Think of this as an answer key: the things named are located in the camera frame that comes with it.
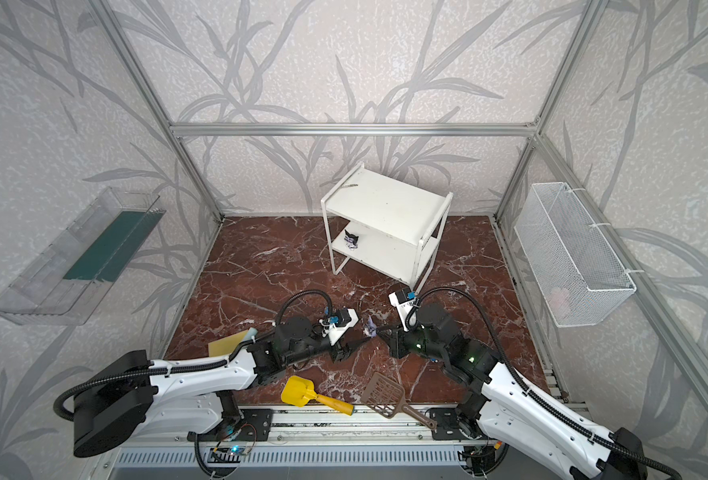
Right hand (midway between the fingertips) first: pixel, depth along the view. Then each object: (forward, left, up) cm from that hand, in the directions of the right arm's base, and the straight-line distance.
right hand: (377, 322), depth 73 cm
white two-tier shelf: (+19, -2, +15) cm, 24 cm away
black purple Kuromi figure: (+25, +8, +2) cm, 26 cm away
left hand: (+1, +3, -1) cm, 3 cm away
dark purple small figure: (-2, +2, -1) cm, 3 cm away
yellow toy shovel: (-12, +21, -16) cm, 29 cm away
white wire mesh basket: (+2, -42, +17) cm, 45 cm away
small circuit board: (-25, +35, -17) cm, 46 cm away
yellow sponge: (0, +45, -18) cm, 48 cm away
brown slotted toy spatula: (-13, -3, -18) cm, 22 cm away
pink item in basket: (+4, -45, +3) cm, 45 cm away
